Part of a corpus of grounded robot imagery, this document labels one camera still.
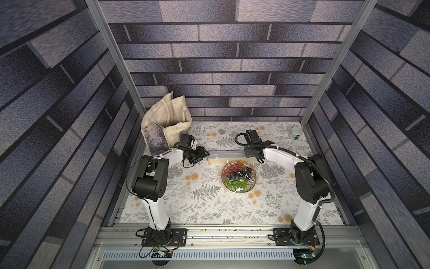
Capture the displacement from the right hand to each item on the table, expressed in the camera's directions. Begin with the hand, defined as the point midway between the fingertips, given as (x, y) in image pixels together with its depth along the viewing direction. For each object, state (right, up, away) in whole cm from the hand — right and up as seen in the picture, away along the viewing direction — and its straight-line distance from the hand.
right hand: (251, 148), depth 97 cm
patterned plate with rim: (-2, -19, -8) cm, 21 cm away
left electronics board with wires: (-46, -43, -27) cm, 69 cm away
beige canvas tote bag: (-54, +16, +5) cm, 56 cm away
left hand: (-26, -4, -1) cm, 27 cm away
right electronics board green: (+17, -45, -27) cm, 55 cm away
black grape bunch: (-4, -13, -6) cm, 15 cm away
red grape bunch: (-12, -11, -6) cm, 18 cm away
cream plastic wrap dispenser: (-18, -5, -2) cm, 19 cm away
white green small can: (+31, +9, +10) cm, 34 cm away
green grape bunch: (-10, -19, -11) cm, 23 cm away
